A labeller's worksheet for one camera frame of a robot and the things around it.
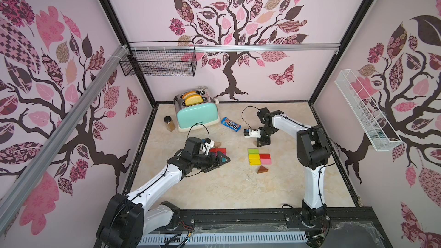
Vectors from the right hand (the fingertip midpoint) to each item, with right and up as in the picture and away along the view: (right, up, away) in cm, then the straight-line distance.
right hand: (261, 141), depth 98 cm
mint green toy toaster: (-41, +14, -2) cm, 43 cm away
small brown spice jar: (-55, +9, +5) cm, 56 cm away
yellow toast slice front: (-39, +24, -3) cm, 46 cm away
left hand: (-22, -9, -20) cm, 31 cm away
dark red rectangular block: (-27, -1, -20) cm, 34 cm away
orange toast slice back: (-43, +28, 0) cm, 51 cm away
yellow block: (-5, -8, -5) cm, 11 cm away
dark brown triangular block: (-2, -13, -10) cm, 17 cm away
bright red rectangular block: (-23, -4, -3) cm, 23 cm away
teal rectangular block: (-22, -4, -25) cm, 34 cm away
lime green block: (-5, -5, -2) cm, 8 cm away
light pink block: (+1, -10, -8) cm, 12 cm away
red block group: (+1, -7, -5) cm, 9 cm away
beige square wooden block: (+1, -5, -4) cm, 6 cm away
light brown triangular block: (-4, 0, -4) cm, 6 cm away
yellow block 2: (-5, -10, -8) cm, 13 cm away
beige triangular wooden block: (-26, -1, -1) cm, 26 cm away
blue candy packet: (-16, +9, +8) cm, 20 cm away
